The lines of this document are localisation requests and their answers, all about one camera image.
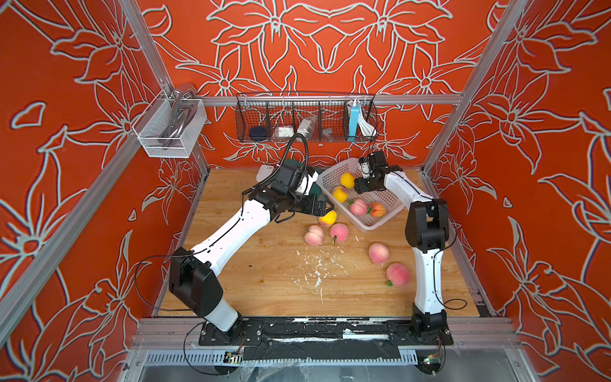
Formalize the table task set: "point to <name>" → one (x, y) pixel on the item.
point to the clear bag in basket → (306, 126)
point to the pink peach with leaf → (359, 208)
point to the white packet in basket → (286, 131)
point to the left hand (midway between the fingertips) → (308, 209)
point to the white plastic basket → (331, 179)
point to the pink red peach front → (398, 274)
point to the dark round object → (258, 133)
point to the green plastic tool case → (314, 187)
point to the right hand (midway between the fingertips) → (357, 176)
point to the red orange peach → (378, 209)
